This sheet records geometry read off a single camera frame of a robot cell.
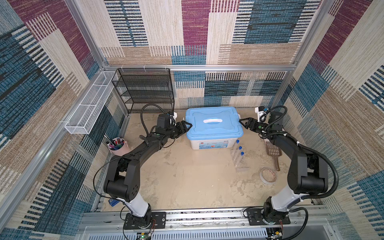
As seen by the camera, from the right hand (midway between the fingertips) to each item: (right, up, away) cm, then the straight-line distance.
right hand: (242, 122), depth 90 cm
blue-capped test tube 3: (-3, -21, -5) cm, 22 cm away
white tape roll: (+15, -31, -1) cm, 34 cm away
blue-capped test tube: (-4, -15, 0) cm, 15 cm away
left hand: (-31, -1, -3) cm, 31 cm away
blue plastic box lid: (-17, 0, 0) cm, 17 cm away
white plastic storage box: (-18, -13, +4) cm, 23 cm away
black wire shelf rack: (-67, +25, +18) cm, 74 cm away
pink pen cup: (-72, -14, -1) cm, 74 cm away
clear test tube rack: (+3, -25, +2) cm, 25 cm away
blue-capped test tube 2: (-4, -17, -5) cm, 18 cm away
